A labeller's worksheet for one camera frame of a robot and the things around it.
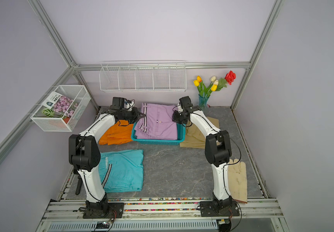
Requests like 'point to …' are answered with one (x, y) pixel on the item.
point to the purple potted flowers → (65, 107)
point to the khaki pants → (194, 138)
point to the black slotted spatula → (78, 185)
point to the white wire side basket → (44, 118)
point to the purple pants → (157, 123)
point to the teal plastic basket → (181, 137)
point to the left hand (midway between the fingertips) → (145, 114)
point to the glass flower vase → (202, 103)
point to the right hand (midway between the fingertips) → (172, 117)
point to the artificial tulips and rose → (215, 85)
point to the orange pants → (120, 132)
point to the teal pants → (121, 170)
